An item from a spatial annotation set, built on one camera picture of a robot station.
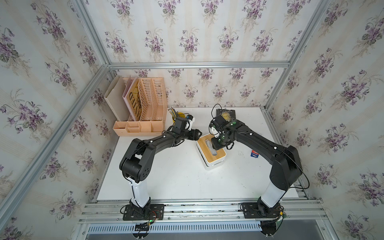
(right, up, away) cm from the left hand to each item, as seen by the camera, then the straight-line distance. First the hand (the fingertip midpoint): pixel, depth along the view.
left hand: (198, 133), depth 93 cm
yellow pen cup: (-11, +12, +7) cm, 18 cm away
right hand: (+11, -6, -8) cm, 15 cm away
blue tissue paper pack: (+8, -10, -9) cm, 16 cm away
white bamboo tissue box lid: (+6, -11, -12) cm, 17 cm away
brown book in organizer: (-42, +20, +4) cm, 47 cm away
